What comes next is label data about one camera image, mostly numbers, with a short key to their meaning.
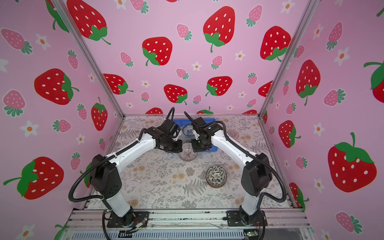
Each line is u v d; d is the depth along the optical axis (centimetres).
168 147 73
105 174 46
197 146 74
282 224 73
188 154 86
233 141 52
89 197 47
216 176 84
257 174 45
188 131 104
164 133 63
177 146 75
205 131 59
